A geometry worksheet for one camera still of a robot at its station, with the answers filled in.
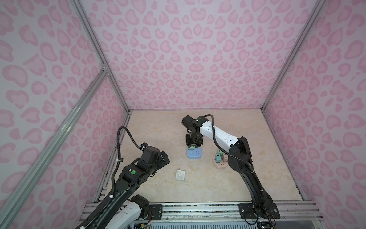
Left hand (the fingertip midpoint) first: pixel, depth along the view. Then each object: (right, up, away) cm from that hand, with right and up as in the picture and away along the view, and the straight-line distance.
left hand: (165, 158), depth 76 cm
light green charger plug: (+14, +3, +14) cm, 20 cm away
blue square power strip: (+17, -1, +16) cm, 24 cm away
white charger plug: (+7, -11, +8) cm, 16 cm away
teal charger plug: (+30, -2, +9) cm, 32 cm away
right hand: (+12, +4, +14) cm, 19 cm away
